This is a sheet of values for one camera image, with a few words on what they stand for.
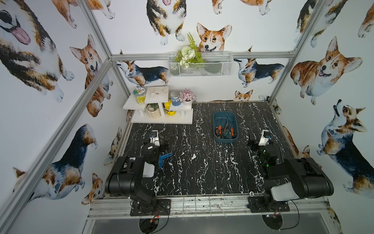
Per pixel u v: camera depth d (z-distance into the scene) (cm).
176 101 95
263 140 79
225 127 103
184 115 111
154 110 109
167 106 101
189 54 78
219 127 103
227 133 96
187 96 90
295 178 46
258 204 73
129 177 45
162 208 73
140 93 95
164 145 86
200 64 85
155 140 80
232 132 101
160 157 91
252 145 83
